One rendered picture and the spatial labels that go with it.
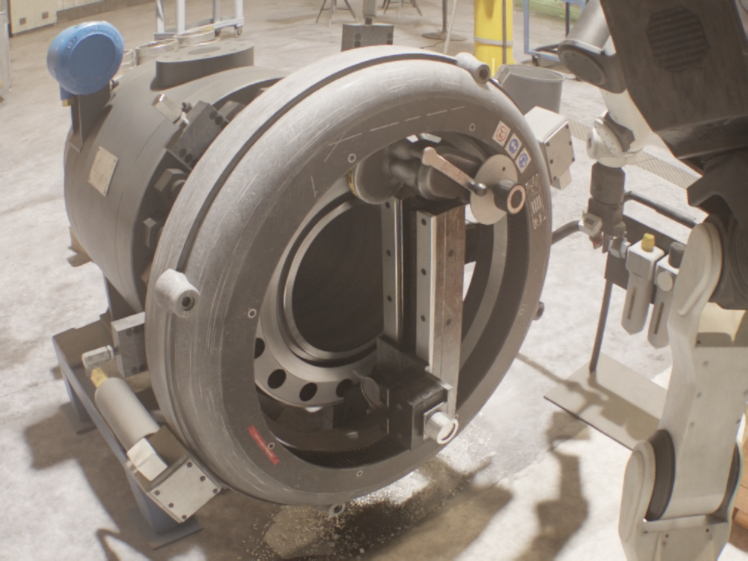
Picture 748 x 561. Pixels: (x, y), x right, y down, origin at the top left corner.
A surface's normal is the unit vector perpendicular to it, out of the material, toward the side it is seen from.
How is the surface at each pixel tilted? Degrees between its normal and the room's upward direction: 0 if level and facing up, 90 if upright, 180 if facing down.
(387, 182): 90
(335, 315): 12
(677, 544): 23
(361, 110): 81
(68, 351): 0
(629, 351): 0
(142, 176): 55
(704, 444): 73
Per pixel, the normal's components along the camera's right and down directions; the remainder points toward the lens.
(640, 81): -0.80, 0.16
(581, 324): 0.00, -0.87
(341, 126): 0.58, 0.27
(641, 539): -0.07, -0.12
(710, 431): -0.08, 0.28
